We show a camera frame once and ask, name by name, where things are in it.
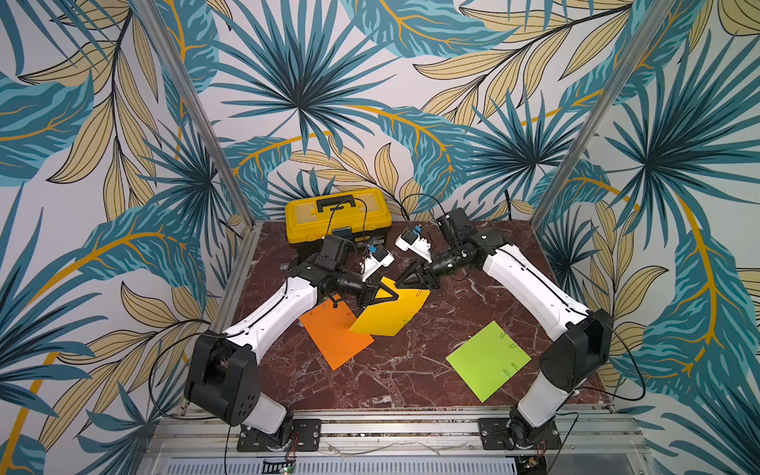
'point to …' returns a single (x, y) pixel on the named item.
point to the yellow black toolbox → (362, 215)
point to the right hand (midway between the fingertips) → (399, 282)
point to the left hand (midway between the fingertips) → (393, 300)
